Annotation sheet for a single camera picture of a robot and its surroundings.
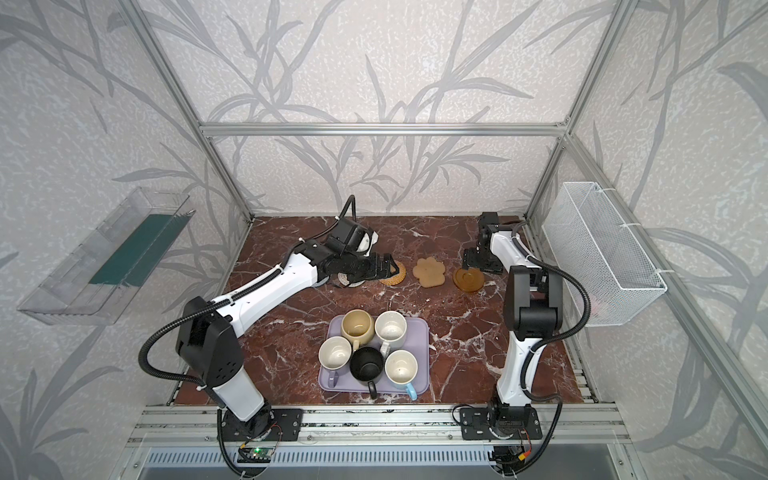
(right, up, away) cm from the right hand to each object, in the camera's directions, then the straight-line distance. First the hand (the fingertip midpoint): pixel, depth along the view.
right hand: (479, 259), depth 100 cm
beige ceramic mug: (-40, -19, -11) cm, 45 cm away
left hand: (-29, 0, -18) cm, 34 cm away
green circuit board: (-61, -46, -28) cm, 82 cm away
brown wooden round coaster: (-3, -7, +2) cm, 8 cm away
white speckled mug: (-29, -21, -11) cm, 37 cm away
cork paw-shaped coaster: (-16, -5, +5) cm, 18 cm away
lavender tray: (-22, -24, -11) cm, 34 cm away
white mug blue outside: (-26, -29, -18) cm, 43 cm away
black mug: (-36, -29, -17) cm, 49 cm away
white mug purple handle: (-45, -26, -15) cm, 54 cm away
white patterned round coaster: (-41, -4, -22) cm, 47 cm away
